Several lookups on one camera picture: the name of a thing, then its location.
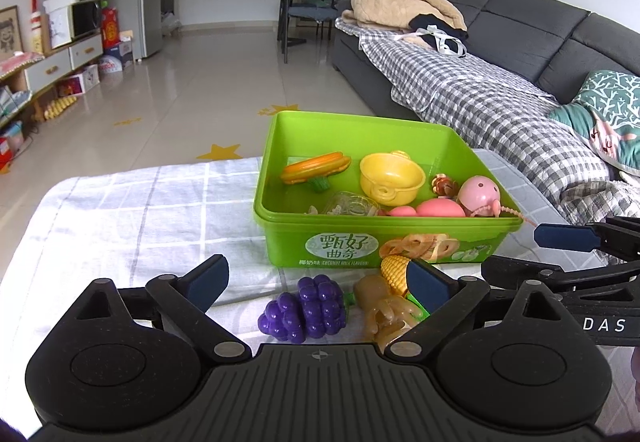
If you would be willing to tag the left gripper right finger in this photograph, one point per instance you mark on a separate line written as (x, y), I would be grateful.
(451, 304)

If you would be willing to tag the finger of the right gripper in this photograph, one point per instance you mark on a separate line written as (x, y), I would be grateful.
(615, 236)

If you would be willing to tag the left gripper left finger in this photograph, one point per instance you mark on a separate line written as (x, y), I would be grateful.
(184, 301)

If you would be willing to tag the brown red toy figure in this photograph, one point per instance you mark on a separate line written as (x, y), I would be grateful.
(444, 186)

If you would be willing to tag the yellow toy pot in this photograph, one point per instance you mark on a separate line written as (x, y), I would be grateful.
(391, 179)

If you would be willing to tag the beige toy octopus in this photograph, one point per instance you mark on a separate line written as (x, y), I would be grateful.
(387, 316)

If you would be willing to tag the yellow toy corn cob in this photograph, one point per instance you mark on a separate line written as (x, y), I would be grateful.
(394, 271)

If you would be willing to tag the pink toy egg shapes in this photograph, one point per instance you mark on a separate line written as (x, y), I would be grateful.
(441, 207)

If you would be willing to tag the pink round toy pig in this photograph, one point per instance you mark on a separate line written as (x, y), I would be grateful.
(480, 196)

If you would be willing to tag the teal patterned cushion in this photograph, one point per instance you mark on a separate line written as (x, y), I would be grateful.
(605, 114)

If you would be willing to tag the purple toy grapes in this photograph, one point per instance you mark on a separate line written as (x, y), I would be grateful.
(318, 308)

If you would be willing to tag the clear plastic toy piece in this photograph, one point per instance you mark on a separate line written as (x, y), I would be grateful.
(346, 203)

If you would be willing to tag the green plastic storage box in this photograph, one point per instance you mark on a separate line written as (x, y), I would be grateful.
(297, 240)

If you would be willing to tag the grey sectional sofa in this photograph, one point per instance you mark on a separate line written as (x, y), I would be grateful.
(552, 45)

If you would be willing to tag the grey checkered sofa cover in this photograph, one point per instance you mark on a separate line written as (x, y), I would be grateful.
(493, 109)

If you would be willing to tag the black white clothing item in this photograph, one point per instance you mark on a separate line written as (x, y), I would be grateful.
(439, 35)

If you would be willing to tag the wooden tv cabinet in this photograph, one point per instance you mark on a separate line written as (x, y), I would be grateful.
(25, 78)

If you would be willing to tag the red gift box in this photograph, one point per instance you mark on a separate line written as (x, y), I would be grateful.
(110, 28)

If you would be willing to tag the white microwave oven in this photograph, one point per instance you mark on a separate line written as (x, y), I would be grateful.
(72, 22)

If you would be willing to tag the beige folded blanket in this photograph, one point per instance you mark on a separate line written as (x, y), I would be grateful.
(396, 14)

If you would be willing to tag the framed cartoon picture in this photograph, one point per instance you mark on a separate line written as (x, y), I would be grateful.
(10, 33)

